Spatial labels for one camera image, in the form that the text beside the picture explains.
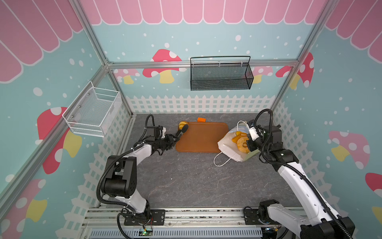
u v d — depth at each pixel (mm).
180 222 737
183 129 999
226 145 948
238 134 1042
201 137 1117
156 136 773
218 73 956
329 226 368
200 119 1161
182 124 1078
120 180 467
